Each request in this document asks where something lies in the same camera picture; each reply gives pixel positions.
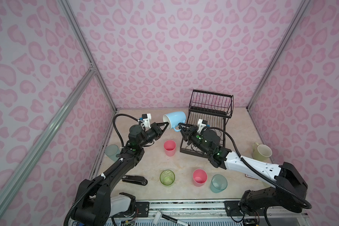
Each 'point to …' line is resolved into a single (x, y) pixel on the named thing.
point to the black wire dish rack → (214, 108)
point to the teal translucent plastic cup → (219, 183)
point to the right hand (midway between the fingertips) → (177, 126)
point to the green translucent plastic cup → (167, 177)
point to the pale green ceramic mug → (261, 152)
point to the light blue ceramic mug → (173, 119)
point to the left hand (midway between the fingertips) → (171, 124)
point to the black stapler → (134, 180)
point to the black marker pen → (159, 215)
